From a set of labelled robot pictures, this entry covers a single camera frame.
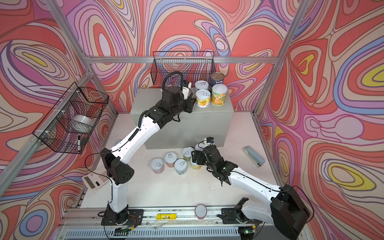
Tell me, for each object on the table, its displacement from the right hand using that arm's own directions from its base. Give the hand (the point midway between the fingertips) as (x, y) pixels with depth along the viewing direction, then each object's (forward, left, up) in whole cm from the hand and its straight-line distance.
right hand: (198, 156), depth 83 cm
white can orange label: (+2, +17, -5) cm, 18 cm away
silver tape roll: (+7, +56, +23) cm, 61 cm away
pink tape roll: (-26, 0, -7) cm, 27 cm away
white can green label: (+5, +7, -5) cm, 10 cm away
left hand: (+19, +1, +27) cm, 33 cm away
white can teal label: (-3, +11, -6) cm, 13 cm away
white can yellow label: (-3, +2, -8) cm, 9 cm away
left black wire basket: (+2, +66, +23) cm, 70 cm away
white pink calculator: (-8, +59, -8) cm, 60 cm away
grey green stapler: (0, -36, -7) cm, 37 cm away
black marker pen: (+1, +59, +15) cm, 61 cm away
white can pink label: (-3, +24, -6) cm, 25 cm away
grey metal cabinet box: (+24, -10, -4) cm, 26 cm away
